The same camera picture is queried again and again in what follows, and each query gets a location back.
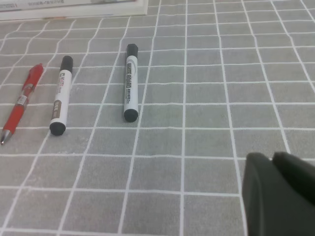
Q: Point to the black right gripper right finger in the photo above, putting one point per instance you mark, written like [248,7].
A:
[299,174]

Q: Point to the grey checkered tablecloth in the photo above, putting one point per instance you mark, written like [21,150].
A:
[217,79]

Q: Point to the red gel pen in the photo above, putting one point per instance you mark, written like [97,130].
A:
[20,106]

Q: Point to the whiteboard marker grey label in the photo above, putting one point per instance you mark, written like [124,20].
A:
[131,84]

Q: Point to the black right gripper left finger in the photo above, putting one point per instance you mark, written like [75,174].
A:
[272,206]

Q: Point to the whiteboard marker brown label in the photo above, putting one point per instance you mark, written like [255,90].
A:
[60,107]

